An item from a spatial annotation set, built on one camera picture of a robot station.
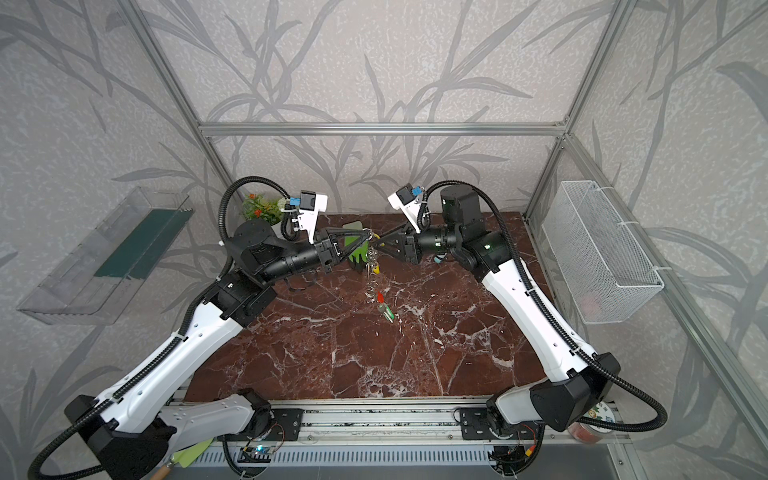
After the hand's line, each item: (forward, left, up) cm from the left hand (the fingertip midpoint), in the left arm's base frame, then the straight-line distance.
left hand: (367, 231), depth 56 cm
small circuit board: (-33, +29, -46) cm, 63 cm away
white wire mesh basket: (-1, -50, -10) cm, 51 cm away
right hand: (+4, -2, -5) cm, 7 cm away
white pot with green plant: (+35, +43, -29) cm, 63 cm away
